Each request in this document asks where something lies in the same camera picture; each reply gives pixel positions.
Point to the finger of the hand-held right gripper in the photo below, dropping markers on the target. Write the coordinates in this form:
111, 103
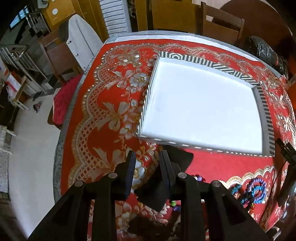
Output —
288, 150

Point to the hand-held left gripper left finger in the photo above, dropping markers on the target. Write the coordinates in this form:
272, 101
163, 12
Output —
130, 172

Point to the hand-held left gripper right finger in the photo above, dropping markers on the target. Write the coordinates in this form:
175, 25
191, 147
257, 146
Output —
164, 172

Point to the black scrunchie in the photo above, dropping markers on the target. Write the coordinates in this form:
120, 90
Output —
152, 192

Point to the striped rim white tray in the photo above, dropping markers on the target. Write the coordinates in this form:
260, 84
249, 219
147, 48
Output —
203, 104

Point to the red floral tablecloth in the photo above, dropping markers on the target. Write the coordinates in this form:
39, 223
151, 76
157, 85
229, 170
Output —
97, 120

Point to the red seat cushion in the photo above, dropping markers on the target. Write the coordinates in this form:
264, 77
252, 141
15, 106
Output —
67, 99

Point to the black plastic bag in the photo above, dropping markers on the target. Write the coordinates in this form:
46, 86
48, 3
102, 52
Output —
261, 48

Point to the dark brown wooden chair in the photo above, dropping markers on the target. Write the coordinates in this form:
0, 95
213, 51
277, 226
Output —
60, 58

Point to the slatted back wooden chair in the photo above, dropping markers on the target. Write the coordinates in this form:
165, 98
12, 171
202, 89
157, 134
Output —
222, 30

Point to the round brown board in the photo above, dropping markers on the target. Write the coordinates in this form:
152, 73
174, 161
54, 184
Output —
266, 14

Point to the white ironing board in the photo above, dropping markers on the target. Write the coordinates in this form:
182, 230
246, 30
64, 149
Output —
83, 39

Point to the metal stair railing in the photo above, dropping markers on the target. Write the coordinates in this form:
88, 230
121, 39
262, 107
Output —
20, 62

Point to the white louvered door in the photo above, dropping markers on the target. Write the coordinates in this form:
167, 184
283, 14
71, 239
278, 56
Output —
115, 16

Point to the yellow wooden cabinet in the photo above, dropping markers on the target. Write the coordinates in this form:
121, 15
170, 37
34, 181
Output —
87, 14

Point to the window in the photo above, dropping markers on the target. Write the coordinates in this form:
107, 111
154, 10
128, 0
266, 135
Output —
19, 16

